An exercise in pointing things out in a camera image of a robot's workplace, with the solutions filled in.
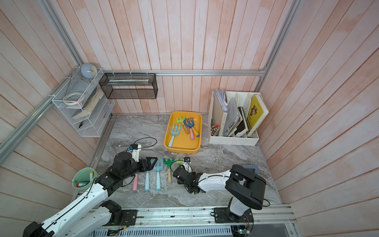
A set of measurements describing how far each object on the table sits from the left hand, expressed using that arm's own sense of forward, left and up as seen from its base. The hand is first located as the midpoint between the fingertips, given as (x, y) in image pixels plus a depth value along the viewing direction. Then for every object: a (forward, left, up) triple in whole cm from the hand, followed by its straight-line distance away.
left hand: (151, 161), depth 80 cm
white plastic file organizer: (+33, -40, +3) cm, 52 cm away
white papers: (+35, -41, +18) cm, 56 cm away
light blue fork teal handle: (-7, +4, -11) cm, 13 cm away
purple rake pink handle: (+40, -22, -12) cm, 47 cm away
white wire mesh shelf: (+17, +35, +11) cm, 40 cm away
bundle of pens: (+18, -37, +5) cm, 41 cm away
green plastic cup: (-9, +36, -3) cm, 37 cm away
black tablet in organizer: (+22, -54, +5) cm, 59 cm away
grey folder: (+29, -49, +6) cm, 58 cm away
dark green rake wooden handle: (+6, -8, -12) cm, 15 cm away
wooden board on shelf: (+24, +34, +20) cm, 47 cm away
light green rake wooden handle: (+41, -16, -11) cm, 45 cm away
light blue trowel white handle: (+29, -12, -11) cm, 33 cm away
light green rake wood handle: (0, -16, 0) cm, 16 cm away
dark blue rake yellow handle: (+30, -25, -9) cm, 40 cm away
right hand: (-1, -16, -13) cm, 21 cm away
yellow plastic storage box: (+30, -17, -12) cm, 36 cm away
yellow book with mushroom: (+30, -64, +9) cm, 71 cm away
